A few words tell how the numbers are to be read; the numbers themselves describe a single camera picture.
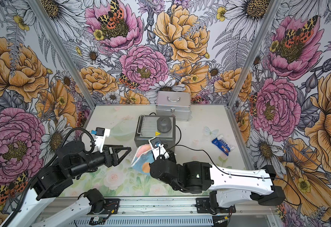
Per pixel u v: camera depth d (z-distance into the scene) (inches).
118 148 20.7
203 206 28.9
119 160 20.9
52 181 16.2
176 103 41.7
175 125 30.5
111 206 28.9
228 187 16.0
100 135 21.0
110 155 20.4
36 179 16.6
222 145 37.1
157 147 19.0
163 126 28.0
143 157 23.3
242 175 16.0
